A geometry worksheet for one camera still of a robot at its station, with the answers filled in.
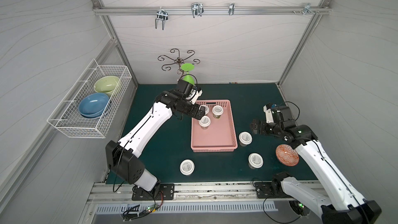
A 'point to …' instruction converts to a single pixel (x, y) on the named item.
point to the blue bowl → (92, 106)
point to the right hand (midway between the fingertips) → (260, 124)
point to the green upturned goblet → (188, 67)
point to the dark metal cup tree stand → (179, 60)
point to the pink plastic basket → (221, 136)
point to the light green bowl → (107, 84)
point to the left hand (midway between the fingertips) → (198, 110)
